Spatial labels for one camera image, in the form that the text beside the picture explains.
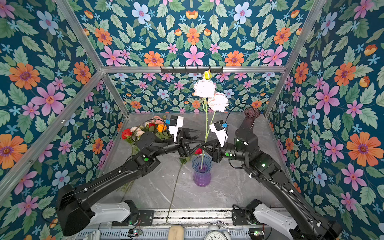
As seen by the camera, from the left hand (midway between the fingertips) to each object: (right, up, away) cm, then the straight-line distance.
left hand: (203, 137), depth 52 cm
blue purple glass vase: (-1, -27, +34) cm, 43 cm away
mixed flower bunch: (-33, +5, +54) cm, 64 cm away
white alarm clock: (+5, -45, +14) cm, 47 cm away
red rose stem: (-13, -18, +40) cm, 46 cm away
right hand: (0, -4, +7) cm, 8 cm away
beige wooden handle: (-12, -44, +14) cm, 48 cm away
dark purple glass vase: (+32, +12, +44) cm, 56 cm away
